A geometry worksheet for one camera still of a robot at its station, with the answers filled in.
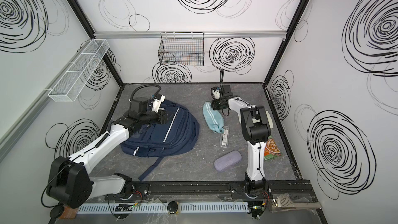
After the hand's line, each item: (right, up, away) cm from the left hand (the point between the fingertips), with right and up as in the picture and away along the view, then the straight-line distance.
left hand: (172, 113), depth 81 cm
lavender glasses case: (+29, -25, 0) cm, 39 cm away
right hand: (+23, +4, +21) cm, 31 cm away
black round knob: (+4, -36, -19) cm, 41 cm away
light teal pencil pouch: (+23, -5, +17) cm, 30 cm away
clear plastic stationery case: (+30, -15, +10) cm, 35 cm away
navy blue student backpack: (+3, -12, +1) cm, 12 cm away
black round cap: (-43, -38, -19) cm, 60 cm away
